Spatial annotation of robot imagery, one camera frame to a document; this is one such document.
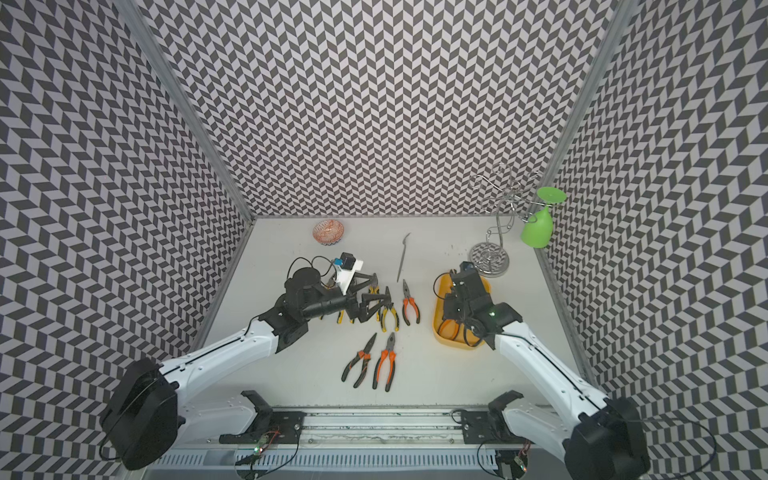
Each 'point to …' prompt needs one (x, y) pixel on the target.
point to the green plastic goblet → (537, 234)
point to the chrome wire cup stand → (491, 259)
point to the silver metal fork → (404, 241)
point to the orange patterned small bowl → (328, 232)
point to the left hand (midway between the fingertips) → (381, 291)
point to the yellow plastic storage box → (443, 284)
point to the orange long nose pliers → (406, 301)
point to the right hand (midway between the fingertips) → (453, 305)
